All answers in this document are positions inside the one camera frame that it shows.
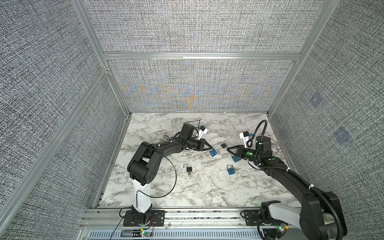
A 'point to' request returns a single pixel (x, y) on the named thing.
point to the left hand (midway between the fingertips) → (211, 148)
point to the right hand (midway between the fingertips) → (227, 148)
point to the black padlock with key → (189, 169)
